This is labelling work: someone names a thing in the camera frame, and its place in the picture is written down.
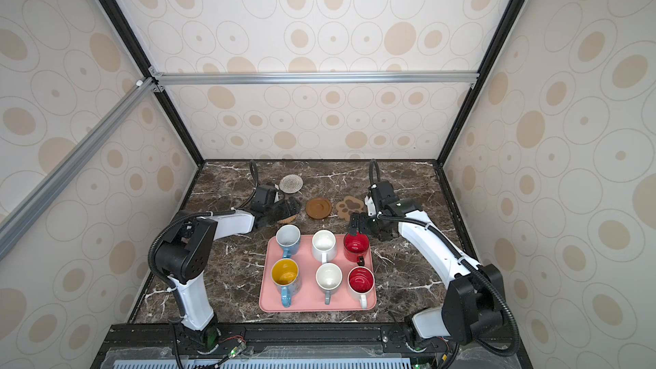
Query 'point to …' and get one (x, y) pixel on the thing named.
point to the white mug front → (329, 278)
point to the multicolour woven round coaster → (290, 184)
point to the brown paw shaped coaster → (349, 205)
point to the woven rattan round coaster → (288, 219)
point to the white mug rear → (324, 243)
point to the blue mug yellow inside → (286, 278)
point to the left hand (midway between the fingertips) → (301, 203)
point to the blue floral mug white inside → (288, 237)
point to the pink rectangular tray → (310, 298)
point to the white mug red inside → (360, 283)
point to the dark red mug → (355, 246)
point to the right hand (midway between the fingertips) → (361, 229)
